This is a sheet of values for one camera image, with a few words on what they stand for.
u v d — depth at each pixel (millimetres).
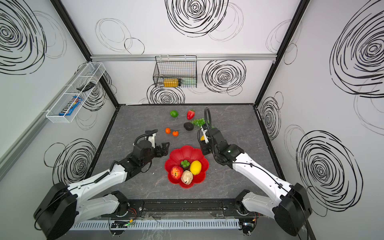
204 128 694
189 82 868
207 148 690
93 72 928
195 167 829
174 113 1114
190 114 1090
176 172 786
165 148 752
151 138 739
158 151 738
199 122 1047
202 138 973
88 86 795
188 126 1020
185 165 826
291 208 385
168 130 994
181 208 752
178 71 989
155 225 962
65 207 395
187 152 905
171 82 872
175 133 1012
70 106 689
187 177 770
